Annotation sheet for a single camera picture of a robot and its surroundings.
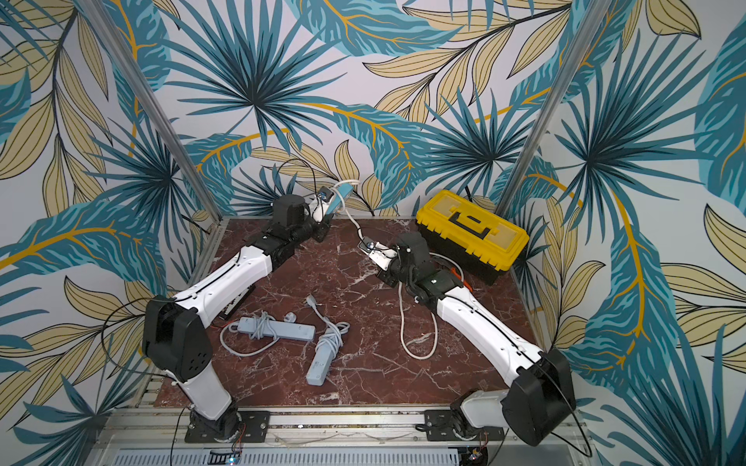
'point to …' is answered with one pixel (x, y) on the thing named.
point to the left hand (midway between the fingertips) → (325, 213)
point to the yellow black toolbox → (483, 239)
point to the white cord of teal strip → (336, 183)
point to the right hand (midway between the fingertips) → (381, 251)
